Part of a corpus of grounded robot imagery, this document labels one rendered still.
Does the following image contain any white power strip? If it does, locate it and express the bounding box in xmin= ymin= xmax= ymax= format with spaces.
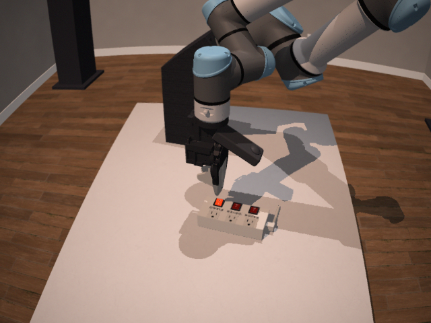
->
xmin=197 ymin=196 xmax=280 ymax=240

